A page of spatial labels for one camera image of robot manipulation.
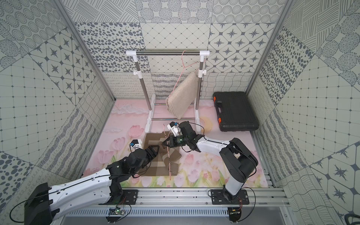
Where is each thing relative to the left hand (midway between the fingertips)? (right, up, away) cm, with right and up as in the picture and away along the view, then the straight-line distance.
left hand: (157, 144), depth 79 cm
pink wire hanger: (+6, -7, +7) cm, 12 cm away
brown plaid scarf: (+5, -11, +4) cm, 13 cm away
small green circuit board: (-20, -32, -9) cm, 38 cm away
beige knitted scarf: (+15, +29, +10) cm, 34 cm away
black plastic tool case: (+54, +19, +25) cm, 62 cm away
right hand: (+3, -1, +3) cm, 5 cm away
